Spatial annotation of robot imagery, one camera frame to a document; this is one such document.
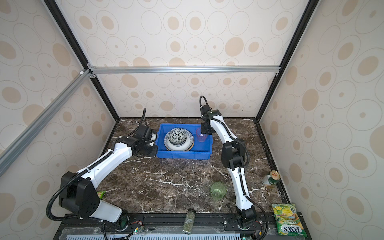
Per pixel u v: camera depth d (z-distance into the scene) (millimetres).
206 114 758
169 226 731
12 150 522
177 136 998
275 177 792
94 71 909
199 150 1020
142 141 643
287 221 722
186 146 984
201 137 1058
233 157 627
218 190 835
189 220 713
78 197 417
